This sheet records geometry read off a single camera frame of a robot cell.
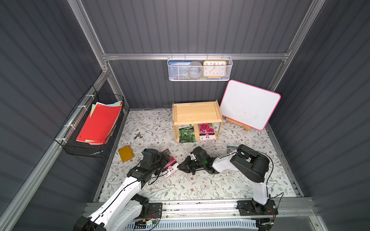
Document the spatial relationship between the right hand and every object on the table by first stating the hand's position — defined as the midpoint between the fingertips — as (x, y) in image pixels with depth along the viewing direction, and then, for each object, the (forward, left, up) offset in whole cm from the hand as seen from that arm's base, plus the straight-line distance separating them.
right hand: (178, 165), depth 85 cm
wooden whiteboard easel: (+29, -48, 0) cm, 56 cm away
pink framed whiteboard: (+33, -45, +19) cm, 59 cm away
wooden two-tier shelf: (+27, -10, +17) cm, 33 cm away
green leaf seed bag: (+24, -4, -2) cm, 25 cm away
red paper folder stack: (+13, +38, +28) cm, 49 cm away
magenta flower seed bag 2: (+26, -19, -1) cm, 32 cm away
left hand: (+2, +7, +5) cm, 9 cm away
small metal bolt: (+23, +31, -2) cm, 38 cm away
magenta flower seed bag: (0, +5, -2) cm, 5 cm away
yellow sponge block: (+9, +35, -3) cm, 37 cm away
